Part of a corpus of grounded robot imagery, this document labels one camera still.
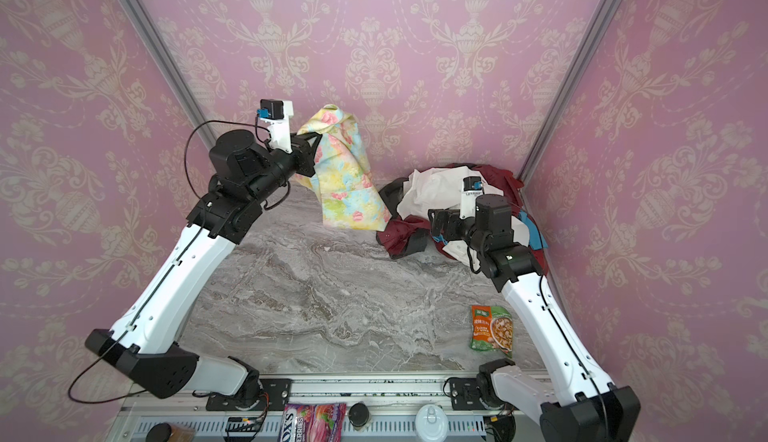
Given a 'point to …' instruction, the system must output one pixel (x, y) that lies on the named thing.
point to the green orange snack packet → (492, 329)
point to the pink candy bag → (313, 422)
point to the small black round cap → (358, 414)
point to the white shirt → (439, 189)
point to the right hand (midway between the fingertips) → (447, 209)
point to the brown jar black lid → (171, 432)
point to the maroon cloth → (393, 233)
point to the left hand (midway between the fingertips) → (321, 133)
